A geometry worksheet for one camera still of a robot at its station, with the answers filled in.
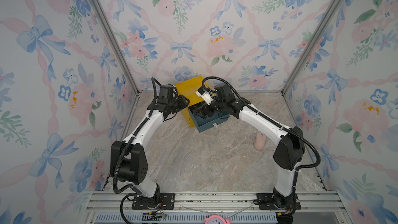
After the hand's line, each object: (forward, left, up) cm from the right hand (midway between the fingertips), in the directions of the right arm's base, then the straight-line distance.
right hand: (200, 105), depth 83 cm
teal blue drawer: (-8, -6, -2) cm, 10 cm away
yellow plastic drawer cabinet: (+15, +7, -1) cm, 16 cm away
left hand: (+4, +6, -1) cm, 7 cm away
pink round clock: (-48, -8, -20) cm, 52 cm away
